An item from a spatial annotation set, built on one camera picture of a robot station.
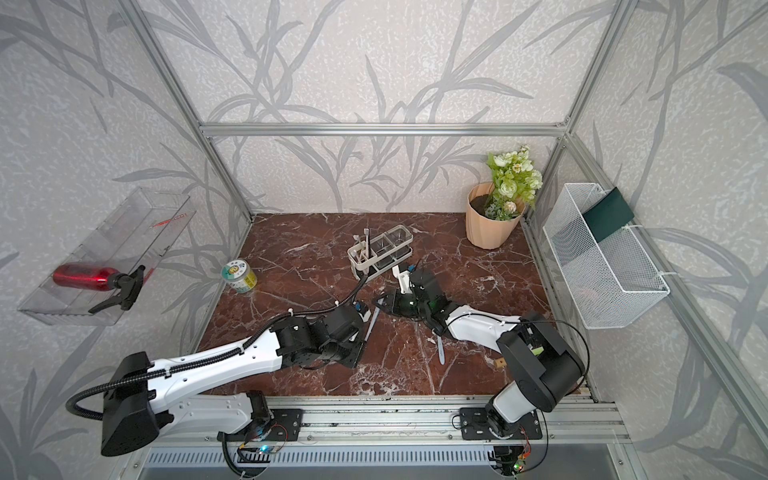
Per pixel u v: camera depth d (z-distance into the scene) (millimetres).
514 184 921
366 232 920
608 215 726
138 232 749
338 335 582
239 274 935
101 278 552
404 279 802
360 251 1113
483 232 1017
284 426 723
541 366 442
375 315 805
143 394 398
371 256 961
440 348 865
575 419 752
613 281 588
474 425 737
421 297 691
